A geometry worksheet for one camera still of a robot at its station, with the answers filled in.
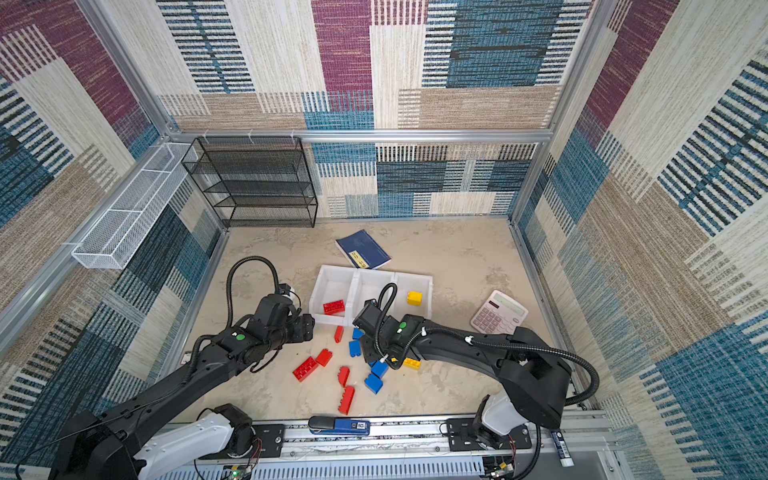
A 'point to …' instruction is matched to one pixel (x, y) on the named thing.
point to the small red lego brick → (324, 357)
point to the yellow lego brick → (414, 298)
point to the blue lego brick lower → (379, 368)
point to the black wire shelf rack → (255, 181)
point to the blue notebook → (362, 250)
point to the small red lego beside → (338, 334)
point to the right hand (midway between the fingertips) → (374, 350)
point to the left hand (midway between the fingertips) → (303, 317)
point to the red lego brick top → (334, 308)
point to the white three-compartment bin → (339, 293)
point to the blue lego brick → (357, 333)
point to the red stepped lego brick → (346, 399)
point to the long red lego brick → (305, 368)
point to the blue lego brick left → (355, 348)
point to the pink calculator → (499, 315)
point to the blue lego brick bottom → (373, 383)
